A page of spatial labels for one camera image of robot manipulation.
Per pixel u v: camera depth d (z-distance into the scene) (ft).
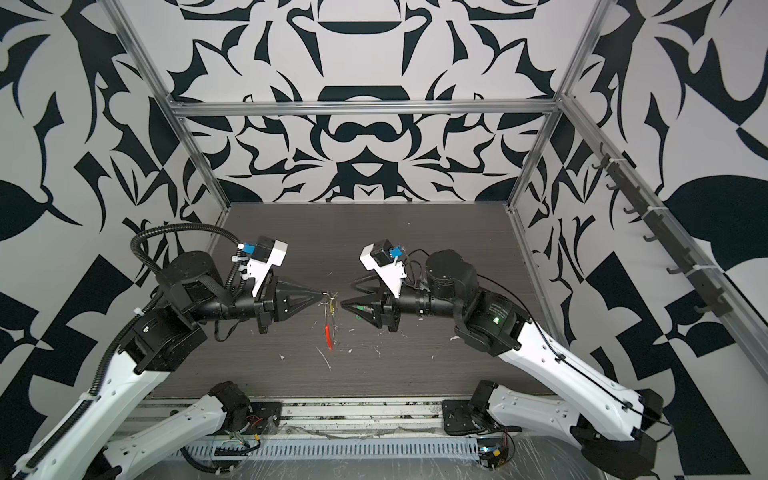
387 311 1.52
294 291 1.65
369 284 1.77
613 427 1.25
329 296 1.74
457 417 2.43
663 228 1.81
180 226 1.25
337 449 2.13
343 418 2.49
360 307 1.70
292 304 1.70
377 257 1.48
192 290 1.38
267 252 1.50
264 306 1.50
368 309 1.61
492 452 2.33
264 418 2.41
